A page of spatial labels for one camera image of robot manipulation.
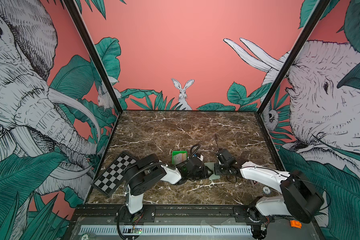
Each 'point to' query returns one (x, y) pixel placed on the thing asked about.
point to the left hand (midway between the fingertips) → (214, 173)
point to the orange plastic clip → (295, 224)
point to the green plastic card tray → (177, 152)
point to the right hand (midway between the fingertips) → (215, 167)
